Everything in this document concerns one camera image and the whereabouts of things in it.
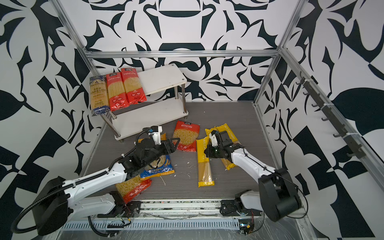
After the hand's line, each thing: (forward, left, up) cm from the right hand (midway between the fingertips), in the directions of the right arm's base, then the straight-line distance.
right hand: (204, 149), depth 87 cm
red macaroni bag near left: (-20, +40, -4) cm, 45 cm away
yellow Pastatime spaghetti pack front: (-13, +1, -3) cm, 13 cm away
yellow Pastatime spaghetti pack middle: (-7, -13, -5) cm, 16 cm away
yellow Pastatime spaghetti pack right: (+19, -15, -6) cm, 25 cm away
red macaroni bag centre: (+14, +10, -4) cm, 18 cm away
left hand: (0, +15, +14) cm, 20 cm away
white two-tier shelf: (+28, +37, -3) cm, 46 cm away
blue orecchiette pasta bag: (-9, +22, -4) cm, 24 cm away
